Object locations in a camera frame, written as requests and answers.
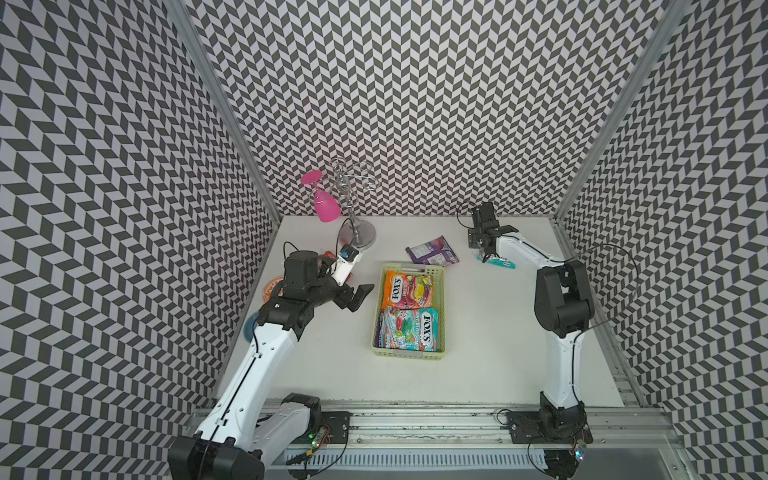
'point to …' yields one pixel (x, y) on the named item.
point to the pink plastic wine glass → (326, 206)
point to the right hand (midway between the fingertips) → (490, 238)
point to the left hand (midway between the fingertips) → (356, 277)
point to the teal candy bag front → (410, 329)
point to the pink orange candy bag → (407, 291)
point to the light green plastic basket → (438, 301)
